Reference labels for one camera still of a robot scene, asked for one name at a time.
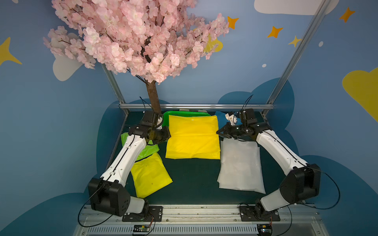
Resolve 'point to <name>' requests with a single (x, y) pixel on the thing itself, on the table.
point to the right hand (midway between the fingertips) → (219, 130)
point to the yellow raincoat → (193, 136)
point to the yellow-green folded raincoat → (150, 175)
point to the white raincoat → (240, 165)
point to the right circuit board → (264, 229)
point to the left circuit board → (141, 228)
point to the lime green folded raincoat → (149, 148)
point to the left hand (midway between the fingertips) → (170, 133)
